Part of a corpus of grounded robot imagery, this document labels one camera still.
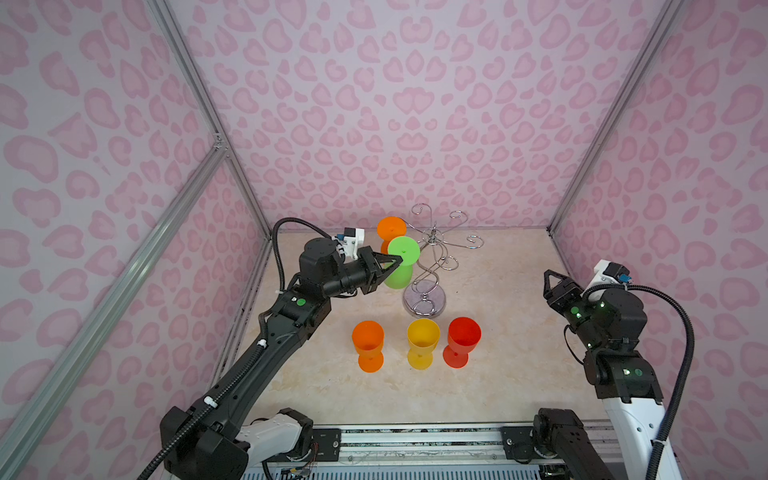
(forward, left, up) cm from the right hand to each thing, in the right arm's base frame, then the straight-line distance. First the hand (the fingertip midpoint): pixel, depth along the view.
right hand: (551, 273), depth 67 cm
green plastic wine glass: (+4, +32, +3) cm, 32 cm away
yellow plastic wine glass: (-6, +28, -22) cm, 36 cm away
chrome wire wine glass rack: (+12, +26, -29) cm, 41 cm away
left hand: (0, +33, +6) cm, 33 cm away
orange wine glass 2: (+12, +37, +1) cm, 39 cm away
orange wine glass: (-8, +42, -18) cm, 46 cm away
